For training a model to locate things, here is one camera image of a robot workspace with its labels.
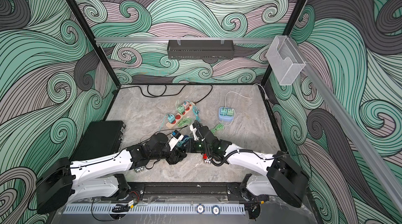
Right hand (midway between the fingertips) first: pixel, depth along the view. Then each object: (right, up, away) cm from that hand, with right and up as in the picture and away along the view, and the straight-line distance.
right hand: (180, 147), depth 77 cm
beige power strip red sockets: (-3, +13, +21) cm, 25 cm away
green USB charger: (-2, +17, +21) cm, 27 cm away
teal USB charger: (-7, +12, +16) cm, 21 cm away
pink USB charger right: (+1, +20, +23) cm, 30 cm away
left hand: (+1, -2, +1) cm, 3 cm away
